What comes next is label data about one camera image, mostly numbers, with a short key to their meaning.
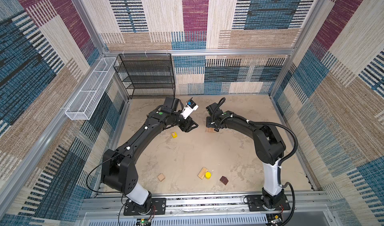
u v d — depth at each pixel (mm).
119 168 427
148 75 1085
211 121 755
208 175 812
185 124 715
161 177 815
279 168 558
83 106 711
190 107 702
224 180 804
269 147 527
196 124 772
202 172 828
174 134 966
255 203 729
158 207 731
